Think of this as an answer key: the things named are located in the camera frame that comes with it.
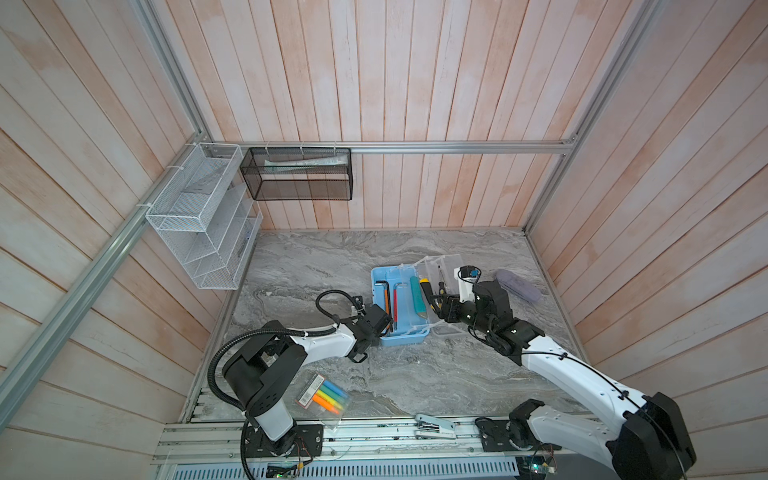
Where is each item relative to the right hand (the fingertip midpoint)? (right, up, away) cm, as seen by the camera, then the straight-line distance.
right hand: (436, 297), depth 81 cm
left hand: (-21, -14, +11) cm, 27 cm away
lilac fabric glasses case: (+33, +2, +19) cm, 38 cm away
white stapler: (-3, -33, -7) cm, 33 cm away
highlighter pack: (-31, -27, -2) cm, 41 cm away
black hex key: (-12, -1, +20) cm, 23 cm away
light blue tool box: (-11, -1, +21) cm, 24 cm away
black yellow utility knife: (-1, +1, +10) cm, 10 cm away
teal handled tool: (-3, -1, +11) cm, 11 cm away
